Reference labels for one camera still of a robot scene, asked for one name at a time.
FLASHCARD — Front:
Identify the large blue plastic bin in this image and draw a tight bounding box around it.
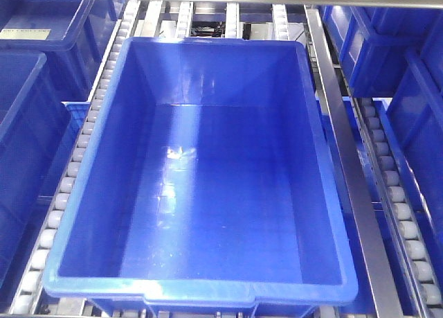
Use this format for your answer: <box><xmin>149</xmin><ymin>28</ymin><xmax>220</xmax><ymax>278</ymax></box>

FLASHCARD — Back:
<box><xmin>41</xmin><ymin>36</ymin><xmax>360</xmax><ymax>318</ymax></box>

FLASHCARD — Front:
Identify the steel rack with rollers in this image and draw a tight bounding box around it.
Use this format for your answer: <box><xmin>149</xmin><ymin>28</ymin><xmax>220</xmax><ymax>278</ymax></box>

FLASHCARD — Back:
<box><xmin>0</xmin><ymin>0</ymin><xmax>443</xmax><ymax>318</ymax></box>

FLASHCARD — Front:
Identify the row of blue bins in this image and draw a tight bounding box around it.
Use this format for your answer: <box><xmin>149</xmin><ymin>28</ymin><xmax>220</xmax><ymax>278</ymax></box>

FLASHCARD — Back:
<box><xmin>0</xmin><ymin>0</ymin><xmax>443</xmax><ymax>318</ymax></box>

